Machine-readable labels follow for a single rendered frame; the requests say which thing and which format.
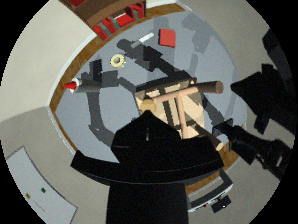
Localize red flat block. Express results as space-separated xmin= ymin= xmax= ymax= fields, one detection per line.
xmin=160 ymin=28 xmax=175 ymax=48

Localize brown wooden stool legs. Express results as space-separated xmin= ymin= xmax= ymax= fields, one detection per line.
xmin=140 ymin=81 xmax=224 ymax=151

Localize beige roll of masking tape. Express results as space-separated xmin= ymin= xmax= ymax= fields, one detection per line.
xmin=111 ymin=54 xmax=125 ymax=68

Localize tan wooden stool seat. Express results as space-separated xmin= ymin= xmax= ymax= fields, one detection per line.
xmin=134 ymin=77 xmax=204 ymax=138

